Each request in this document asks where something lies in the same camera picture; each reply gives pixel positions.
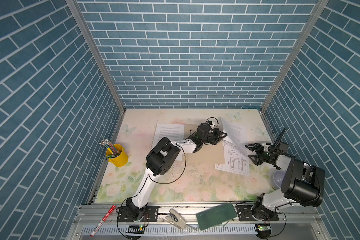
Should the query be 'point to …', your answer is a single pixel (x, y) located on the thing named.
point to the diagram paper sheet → (235, 161)
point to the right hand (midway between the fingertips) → (247, 148)
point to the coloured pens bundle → (106, 143)
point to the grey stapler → (175, 217)
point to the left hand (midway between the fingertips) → (228, 135)
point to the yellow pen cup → (121, 159)
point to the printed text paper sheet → (173, 132)
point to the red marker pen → (99, 225)
